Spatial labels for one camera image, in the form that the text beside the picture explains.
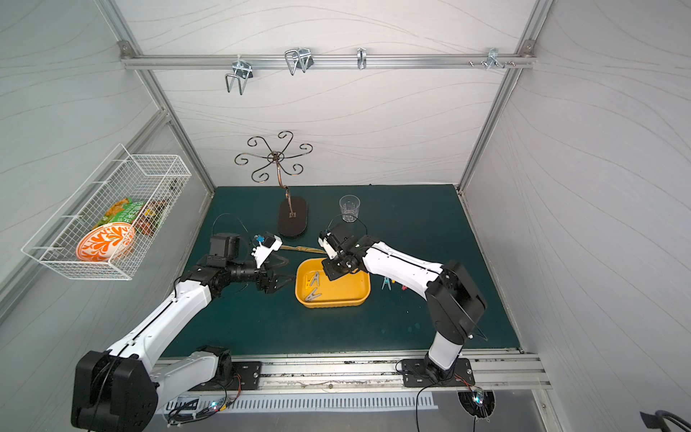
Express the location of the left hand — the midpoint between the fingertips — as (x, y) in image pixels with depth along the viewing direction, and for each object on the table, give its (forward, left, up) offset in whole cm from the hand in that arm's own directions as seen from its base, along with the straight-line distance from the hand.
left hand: (289, 270), depth 77 cm
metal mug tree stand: (+33, +7, -13) cm, 36 cm away
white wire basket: (+22, +42, +15) cm, 49 cm away
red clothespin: (+3, -36, -16) cm, 39 cm away
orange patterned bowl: (-2, +41, +17) cm, 44 cm away
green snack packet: (+6, +39, +19) cm, 44 cm away
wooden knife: (+19, +2, -18) cm, 26 cm away
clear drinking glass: (+37, -16, -14) cm, 43 cm away
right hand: (+5, -10, -7) cm, 14 cm away
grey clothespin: (-1, -5, -15) cm, 16 cm away
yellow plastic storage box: (+3, -17, -19) cm, 26 cm away
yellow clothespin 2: (-3, -30, +1) cm, 30 cm away
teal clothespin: (+5, -30, -15) cm, 34 cm away
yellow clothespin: (+4, -4, -15) cm, 16 cm away
